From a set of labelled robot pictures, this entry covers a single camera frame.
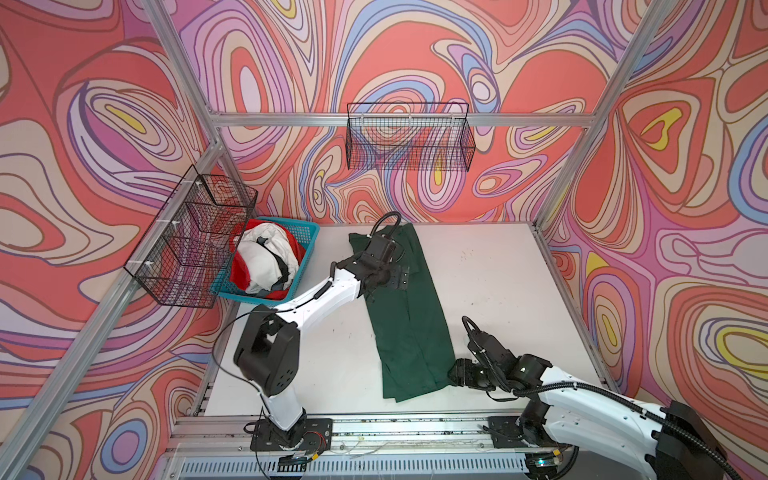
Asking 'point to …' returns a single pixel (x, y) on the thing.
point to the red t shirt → (238, 272)
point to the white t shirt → (262, 268)
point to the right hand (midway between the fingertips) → (459, 383)
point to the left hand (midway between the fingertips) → (397, 272)
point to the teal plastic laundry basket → (223, 286)
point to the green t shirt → (415, 347)
